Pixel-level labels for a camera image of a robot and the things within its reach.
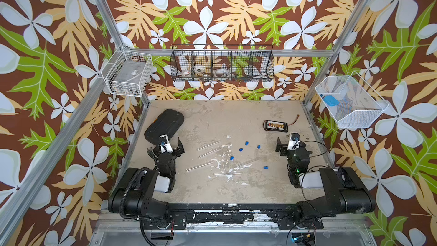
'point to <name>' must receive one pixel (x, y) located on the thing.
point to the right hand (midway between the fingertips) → (287, 138)
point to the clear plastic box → (131, 72)
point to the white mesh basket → (351, 103)
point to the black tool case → (165, 124)
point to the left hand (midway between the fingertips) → (169, 138)
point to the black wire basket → (222, 62)
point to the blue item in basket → (331, 101)
